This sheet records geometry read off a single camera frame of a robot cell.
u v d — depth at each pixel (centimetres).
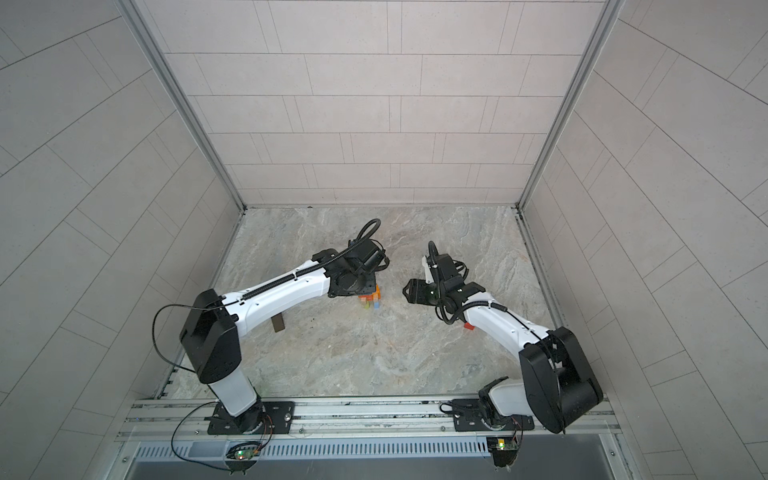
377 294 85
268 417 71
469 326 86
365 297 84
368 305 89
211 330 44
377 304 89
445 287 65
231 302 46
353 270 60
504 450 68
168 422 71
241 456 64
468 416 71
